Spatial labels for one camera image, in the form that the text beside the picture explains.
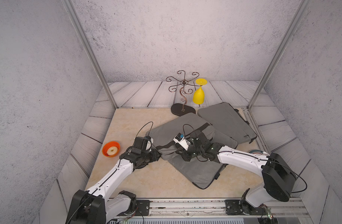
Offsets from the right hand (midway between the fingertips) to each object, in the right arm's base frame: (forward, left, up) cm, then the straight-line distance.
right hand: (177, 151), depth 80 cm
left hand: (0, +10, -5) cm, 11 cm away
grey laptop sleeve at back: (+36, -36, -11) cm, 52 cm away
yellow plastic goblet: (+37, -14, +10) cm, 41 cm away
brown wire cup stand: (+45, -1, -12) cm, 46 cm away
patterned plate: (+6, -52, -13) cm, 54 cm away
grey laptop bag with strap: (+12, +9, -5) cm, 16 cm away
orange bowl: (+9, +47, -9) cm, 48 cm away
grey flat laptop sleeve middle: (-9, -14, -11) cm, 20 cm away
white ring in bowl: (+5, +42, -9) cm, 44 cm away
